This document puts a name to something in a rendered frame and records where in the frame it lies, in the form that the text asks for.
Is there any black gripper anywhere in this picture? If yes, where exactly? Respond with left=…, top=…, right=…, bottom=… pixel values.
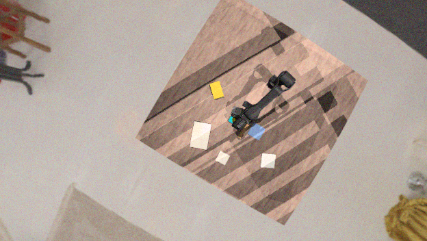
left=242, top=101, right=252, bottom=112

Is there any yellow block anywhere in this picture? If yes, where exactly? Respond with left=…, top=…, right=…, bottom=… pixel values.
left=209, top=81, right=224, bottom=99

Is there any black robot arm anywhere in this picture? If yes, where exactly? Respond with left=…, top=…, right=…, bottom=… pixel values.
left=231, top=71, right=296, bottom=131

